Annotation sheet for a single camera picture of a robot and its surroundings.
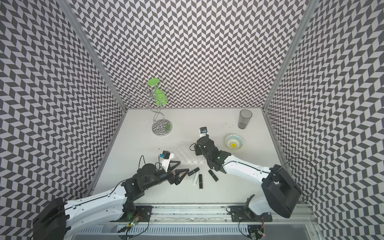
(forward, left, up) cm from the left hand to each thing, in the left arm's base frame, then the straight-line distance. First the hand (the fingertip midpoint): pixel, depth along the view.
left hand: (184, 168), depth 75 cm
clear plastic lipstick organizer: (+15, 0, -11) cm, 18 cm away
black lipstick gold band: (-3, -8, -12) cm, 15 cm away
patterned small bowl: (+23, -31, -12) cm, 40 cm away
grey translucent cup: (+35, -38, 0) cm, 51 cm away
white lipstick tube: (-1, -6, -13) cm, 14 cm away
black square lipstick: (0, -16, -13) cm, 21 cm away
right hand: (+15, -8, 0) cm, 17 cm away
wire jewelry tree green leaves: (+32, +16, +19) cm, 40 cm away
